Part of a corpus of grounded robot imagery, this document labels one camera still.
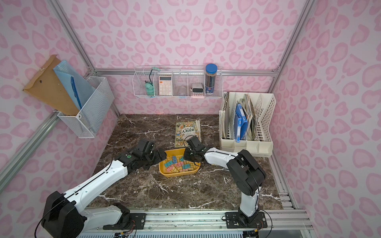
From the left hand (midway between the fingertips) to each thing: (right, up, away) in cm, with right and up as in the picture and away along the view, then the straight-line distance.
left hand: (161, 154), depth 83 cm
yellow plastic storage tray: (+7, -8, +7) cm, 12 cm away
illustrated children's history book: (+11, +13, +27) cm, 32 cm away
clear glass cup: (+11, +38, +12) cm, 41 cm away
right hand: (+12, -2, +9) cm, 15 cm away
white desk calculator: (0, +42, +12) cm, 43 cm away
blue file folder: (+45, +17, +3) cm, 48 cm away
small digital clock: (+20, +37, +7) cm, 43 cm away
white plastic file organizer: (+67, +30, +19) cm, 76 cm away
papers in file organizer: (+51, +30, +10) cm, 60 cm away
